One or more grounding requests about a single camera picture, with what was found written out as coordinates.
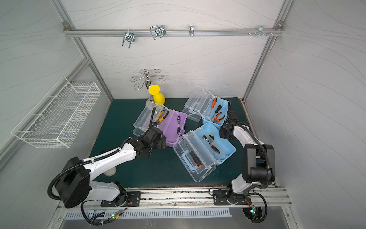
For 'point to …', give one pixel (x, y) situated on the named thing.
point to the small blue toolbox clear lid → (196, 107)
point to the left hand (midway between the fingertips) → (157, 139)
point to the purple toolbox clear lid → (142, 123)
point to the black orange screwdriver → (196, 159)
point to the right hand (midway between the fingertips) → (225, 134)
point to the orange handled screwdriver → (214, 101)
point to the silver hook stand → (147, 78)
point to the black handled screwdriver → (218, 108)
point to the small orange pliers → (215, 118)
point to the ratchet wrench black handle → (205, 137)
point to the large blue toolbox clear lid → (187, 142)
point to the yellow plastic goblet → (158, 98)
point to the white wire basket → (55, 122)
